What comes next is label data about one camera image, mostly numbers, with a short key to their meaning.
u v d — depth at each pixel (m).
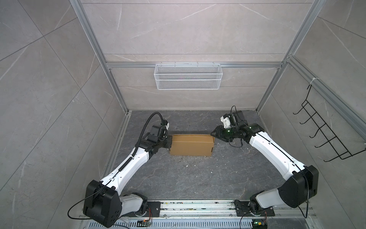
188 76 1.01
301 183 0.40
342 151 0.59
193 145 0.81
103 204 0.48
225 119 0.74
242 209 0.73
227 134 0.68
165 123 0.72
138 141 0.54
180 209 0.75
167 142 0.73
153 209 0.73
